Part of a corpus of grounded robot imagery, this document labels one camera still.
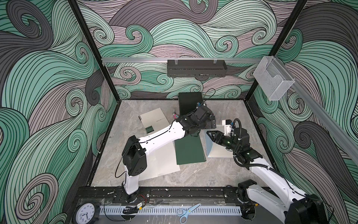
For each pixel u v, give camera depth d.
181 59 0.93
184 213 0.68
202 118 0.59
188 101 1.17
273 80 0.76
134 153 0.43
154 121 1.06
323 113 0.59
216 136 0.70
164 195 0.74
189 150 0.90
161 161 0.86
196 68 0.96
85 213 0.66
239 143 0.60
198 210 0.70
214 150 0.84
